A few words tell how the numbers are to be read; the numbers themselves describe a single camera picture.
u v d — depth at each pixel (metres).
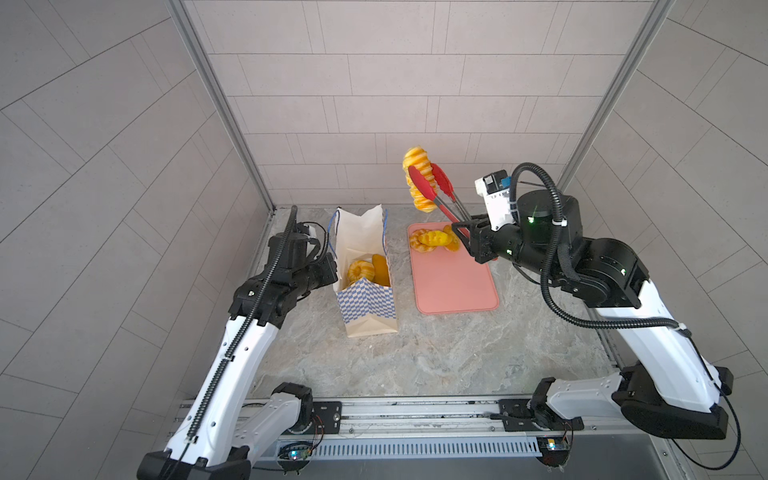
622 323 0.35
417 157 0.60
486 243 0.47
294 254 0.51
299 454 0.64
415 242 1.03
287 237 0.45
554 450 0.68
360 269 0.91
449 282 0.95
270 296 0.45
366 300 0.74
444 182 0.60
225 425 0.37
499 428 0.71
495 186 0.44
